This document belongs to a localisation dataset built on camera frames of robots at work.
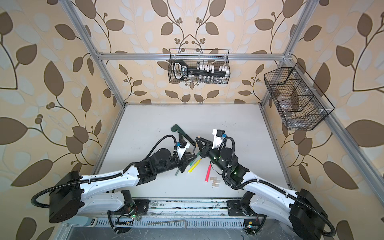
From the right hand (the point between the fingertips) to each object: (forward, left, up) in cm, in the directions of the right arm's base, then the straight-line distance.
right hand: (196, 140), depth 71 cm
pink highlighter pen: (-7, -6, -25) cm, 27 cm away
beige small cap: (-10, -9, -25) cm, 28 cm away
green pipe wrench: (+25, +15, -23) cm, 37 cm away
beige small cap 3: (-14, -10, -24) cm, 30 cm away
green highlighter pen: (-5, 0, -8) cm, 9 cm away
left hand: (-5, 0, -5) cm, 7 cm away
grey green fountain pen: (-6, +12, -25) cm, 28 cm away
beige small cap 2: (-12, -11, -24) cm, 29 cm away
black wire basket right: (+13, -53, +10) cm, 55 cm away
